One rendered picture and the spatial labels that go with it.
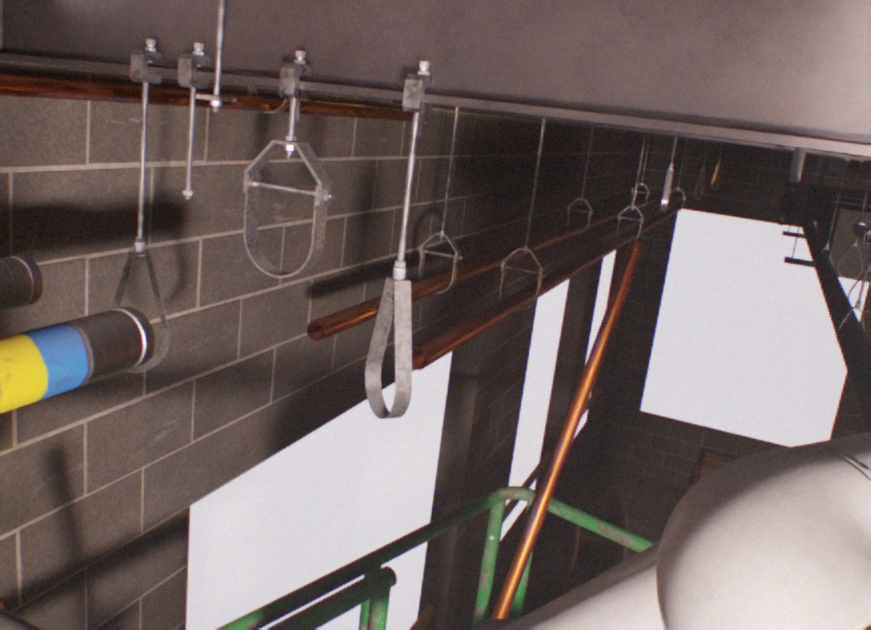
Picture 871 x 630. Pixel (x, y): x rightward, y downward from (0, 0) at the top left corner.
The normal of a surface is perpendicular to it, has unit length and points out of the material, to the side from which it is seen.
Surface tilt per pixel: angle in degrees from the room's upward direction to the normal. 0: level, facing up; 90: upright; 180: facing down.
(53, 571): 90
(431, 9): 90
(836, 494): 19
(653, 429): 90
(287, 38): 90
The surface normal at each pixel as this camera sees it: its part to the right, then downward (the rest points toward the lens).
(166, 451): 0.90, 0.20
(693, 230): -0.42, 0.18
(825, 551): 0.03, -0.85
